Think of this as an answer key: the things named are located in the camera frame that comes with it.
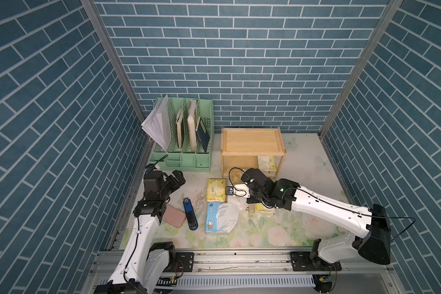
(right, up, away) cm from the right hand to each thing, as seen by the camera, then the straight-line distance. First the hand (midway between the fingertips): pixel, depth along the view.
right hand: (247, 183), depth 77 cm
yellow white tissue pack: (+7, -13, +7) cm, 17 cm away
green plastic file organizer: (-34, +9, +25) cm, 43 cm away
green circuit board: (-33, -39, -5) cm, 51 cm away
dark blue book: (-24, +23, +30) cm, 45 cm away
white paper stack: (-44, +27, +14) cm, 53 cm away
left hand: (-30, +3, +4) cm, 30 cm away
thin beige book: (-34, +28, +20) cm, 49 cm away
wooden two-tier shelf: (-2, +15, +10) cm, 18 cm away
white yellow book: (-27, +26, +17) cm, 41 cm away
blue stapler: (-26, -17, +8) cm, 32 cm away
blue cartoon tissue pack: (-15, -18, +3) cm, 24 cm away
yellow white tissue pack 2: (+13, +6, +21) cm, 26 cm away
